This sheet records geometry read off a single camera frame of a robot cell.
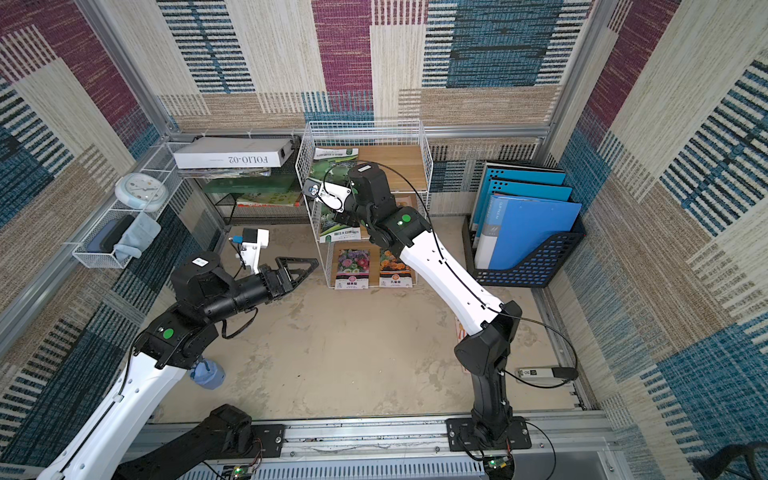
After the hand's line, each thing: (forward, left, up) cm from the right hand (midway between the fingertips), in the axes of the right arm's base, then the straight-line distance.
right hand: (336, 182), depth 70 cm
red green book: (+19, +27, -22) cm, 40 cm away
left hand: (-21, +4, -5) cm, 22 cm away
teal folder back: (+20, -44, -12) cm, 50 cm away
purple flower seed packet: (+5, +1, -41) cm, 41 cm away
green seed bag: (+1, +4, -17) cm, 18 cm away
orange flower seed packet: (+3, -13, -41) cm, 43 cm away
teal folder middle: (+12, -52, -13) cm, 55 cm away
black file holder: (-2, -56, -33) cm, 65 cm away
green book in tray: (+24, +28, -18) cm, 41 cm away
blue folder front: (+5, -48, -21) cm, 53 cm away
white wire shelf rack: (+37, -17, -15) cm, 43 cm away
